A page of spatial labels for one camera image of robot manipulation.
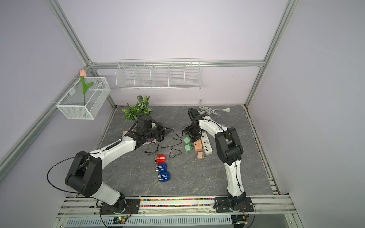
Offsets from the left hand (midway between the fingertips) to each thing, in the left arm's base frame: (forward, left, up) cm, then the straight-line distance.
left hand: (173, 128), depth 83 cm
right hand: (+4, -7, -14) cm, 16 cm away
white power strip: (-6, -21, -16) cm, 27 cm away
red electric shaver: (-11, +10, -17) cm, 23 cm away
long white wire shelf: (+40, +9, +11) cm, 42 cm away
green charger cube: (+1, -8, -16) cm, 18 cm away
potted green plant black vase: (+11, +19, +5) cm, 23 cm away
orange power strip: (-4, -15, -16) cm, 22 cm away
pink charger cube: (-11, -16, -17) cm, 25 cm away
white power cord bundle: (+27, -23, -14) cm, 38 cm away
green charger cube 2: (-5, -8, -17) cm, 19 cm away
